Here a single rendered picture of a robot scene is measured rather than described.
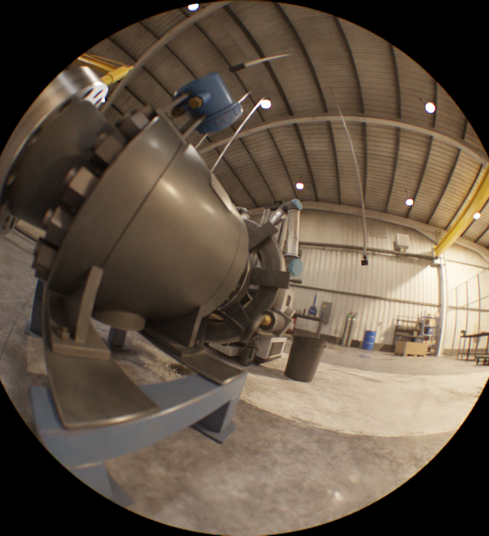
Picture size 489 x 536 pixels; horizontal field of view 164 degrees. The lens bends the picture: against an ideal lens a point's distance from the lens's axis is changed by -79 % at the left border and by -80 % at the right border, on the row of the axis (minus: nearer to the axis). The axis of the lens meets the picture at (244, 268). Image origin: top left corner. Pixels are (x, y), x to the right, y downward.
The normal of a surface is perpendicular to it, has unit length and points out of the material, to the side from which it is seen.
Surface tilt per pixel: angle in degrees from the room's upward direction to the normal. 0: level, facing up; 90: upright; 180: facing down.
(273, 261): 90
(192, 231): 96
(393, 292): 90
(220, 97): 116
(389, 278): 90
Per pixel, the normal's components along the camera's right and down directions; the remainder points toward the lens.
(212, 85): 0.67, 0.55
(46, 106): 0.88, 0.18
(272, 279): -0.36, -0.34
